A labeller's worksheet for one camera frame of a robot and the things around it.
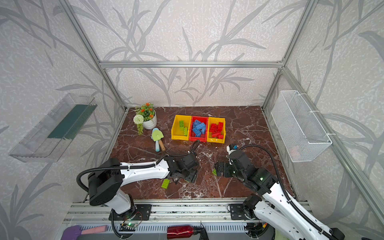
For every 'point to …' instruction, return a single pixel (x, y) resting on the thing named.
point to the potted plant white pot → (150, 123)
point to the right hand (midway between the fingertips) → (222, 160)
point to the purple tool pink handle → (73, 232)
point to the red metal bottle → (177, 232)
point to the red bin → (192, 136)
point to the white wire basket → (302, 137)
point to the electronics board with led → (128, 227)
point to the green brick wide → (181, 123)
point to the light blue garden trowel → (157, 146)
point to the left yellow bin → (176, 134)
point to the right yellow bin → (216, 120)
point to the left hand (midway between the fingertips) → (194, 170)
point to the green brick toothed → (181, 130)
